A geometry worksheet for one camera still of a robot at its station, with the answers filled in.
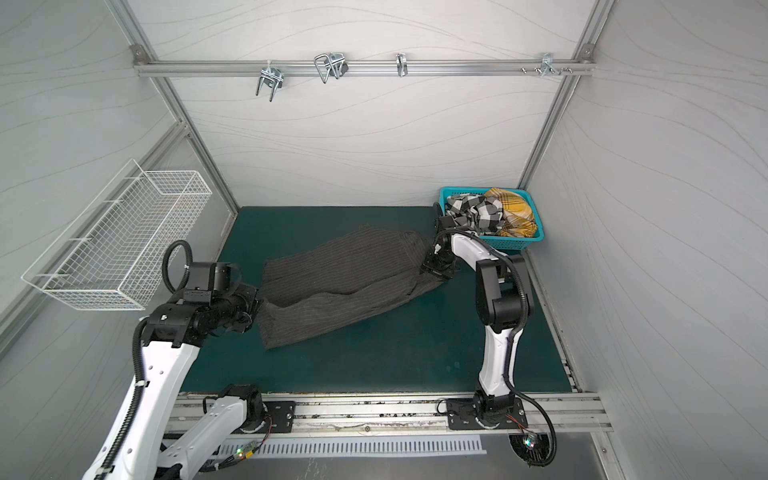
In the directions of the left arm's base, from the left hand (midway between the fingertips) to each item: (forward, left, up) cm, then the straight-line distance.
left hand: (272, 289), depth 73 cm
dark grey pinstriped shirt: (+13, -5, -19) cm, 24 cm away
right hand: (+19, -43, -18) cm, 50 cm away
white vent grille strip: (-30, -24, -22) cm, 44 cm away
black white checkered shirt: (+41, -59, -13) cm, 73 cm away
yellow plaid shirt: (+37, -74, -11) cm, 84 cm away
